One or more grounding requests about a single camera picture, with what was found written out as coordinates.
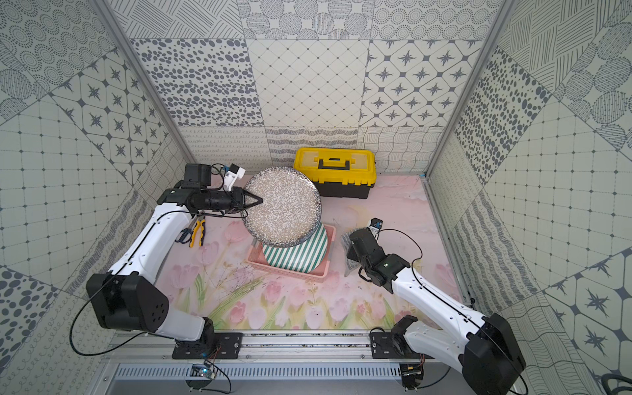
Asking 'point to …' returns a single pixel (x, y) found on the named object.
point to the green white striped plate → (302, 257)
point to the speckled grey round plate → (290, 207)
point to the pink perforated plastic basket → (257, 257)
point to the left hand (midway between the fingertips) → (257, 197)
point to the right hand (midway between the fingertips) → (357, 247)
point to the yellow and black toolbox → (346, 173)
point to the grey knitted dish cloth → (350, 264)
